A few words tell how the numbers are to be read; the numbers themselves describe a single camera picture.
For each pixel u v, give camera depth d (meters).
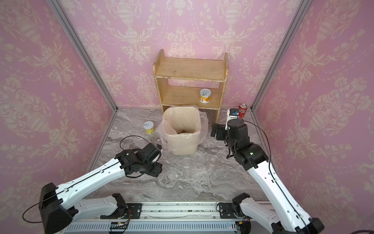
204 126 0.80
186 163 0.92
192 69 0.82
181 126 0.97
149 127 1.03
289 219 0.37
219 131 0.61
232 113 0.58
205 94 0.92
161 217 0.73
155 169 0.68
